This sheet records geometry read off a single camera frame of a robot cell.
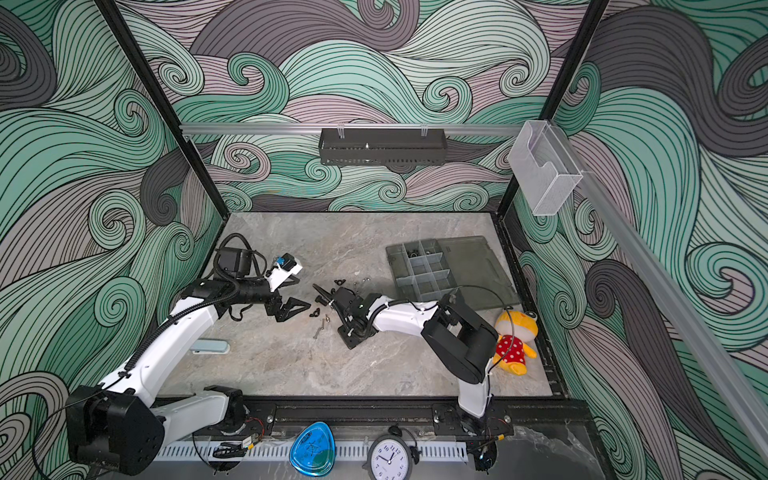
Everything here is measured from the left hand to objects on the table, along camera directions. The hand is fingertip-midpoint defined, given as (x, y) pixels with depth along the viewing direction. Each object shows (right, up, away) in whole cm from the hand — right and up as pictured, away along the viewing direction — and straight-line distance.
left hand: (300, 288), depth 77 cm
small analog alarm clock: (+24, -36, -11) cm, 45 cm away
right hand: (+12, -17, +10) cm, 23 cm away
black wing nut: (+8, -2, +23) cm, 24 cm away
